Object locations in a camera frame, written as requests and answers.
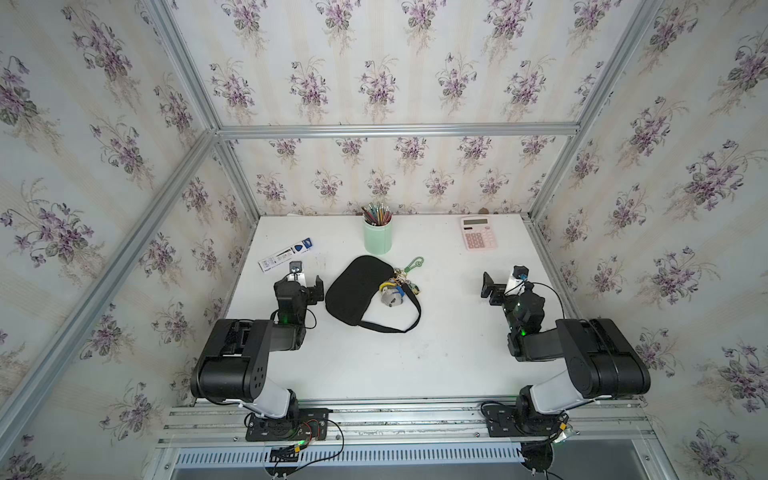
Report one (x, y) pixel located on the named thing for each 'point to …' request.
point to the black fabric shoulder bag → (355, 285)
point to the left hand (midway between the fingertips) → (307, 278)
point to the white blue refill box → (285, 255)
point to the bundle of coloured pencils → (377, 215)
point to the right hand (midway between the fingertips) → (505, 274)
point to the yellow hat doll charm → (392, 295)
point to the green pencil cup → (378, 239)
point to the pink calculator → (478, 233)
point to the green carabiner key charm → (417, 262)
